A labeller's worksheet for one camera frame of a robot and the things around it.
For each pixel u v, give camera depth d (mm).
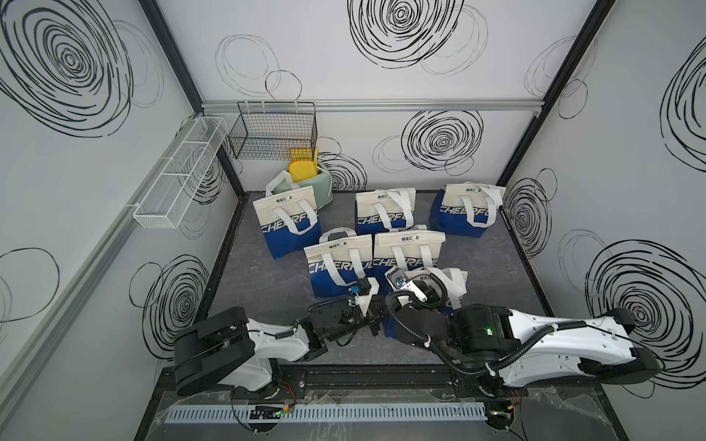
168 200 724
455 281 621
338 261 786
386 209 854
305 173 1041
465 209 867
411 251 771
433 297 550
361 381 755
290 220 842
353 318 630
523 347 380
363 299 612
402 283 493
